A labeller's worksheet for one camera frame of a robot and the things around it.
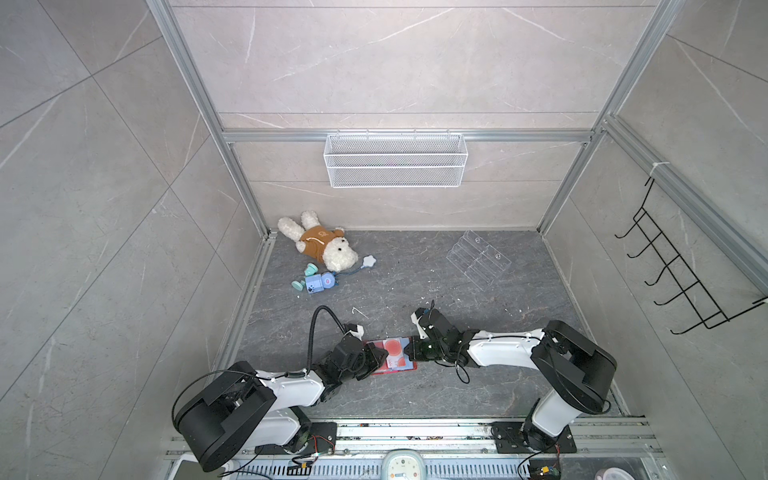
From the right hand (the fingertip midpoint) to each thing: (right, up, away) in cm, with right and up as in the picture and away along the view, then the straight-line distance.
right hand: (403, 349), depth 88 cm
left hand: (-3, +1, -3) cm, 5 cm away
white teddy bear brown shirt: (-29, +33, +16) cm, 47 cm away
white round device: (-1, -21, -20) cm, 28 cm away
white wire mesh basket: (-13, +61, +13) cm, 63 cm away
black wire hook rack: (+63, +19, -23) cm, 70 cm away
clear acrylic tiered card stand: (+28, +27, +16) cm, 41 cm away
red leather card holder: (-2, -2, -2) cm, 4 cm away
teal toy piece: (-32, +23, +16) cm, 43 cm away
